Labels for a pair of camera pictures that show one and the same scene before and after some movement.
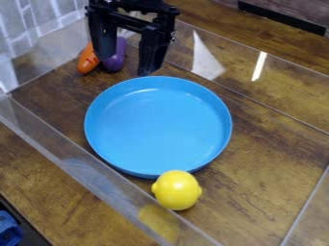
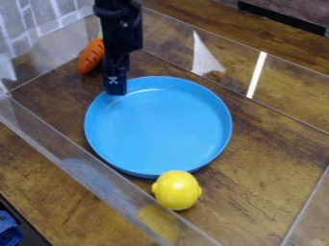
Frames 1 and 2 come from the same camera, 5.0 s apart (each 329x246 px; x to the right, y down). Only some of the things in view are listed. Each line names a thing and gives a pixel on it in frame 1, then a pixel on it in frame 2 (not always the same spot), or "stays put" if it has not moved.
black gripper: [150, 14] to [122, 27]
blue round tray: [157, 124] stays put
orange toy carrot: [87, 60] stays put
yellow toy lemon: [177, 189] stays put
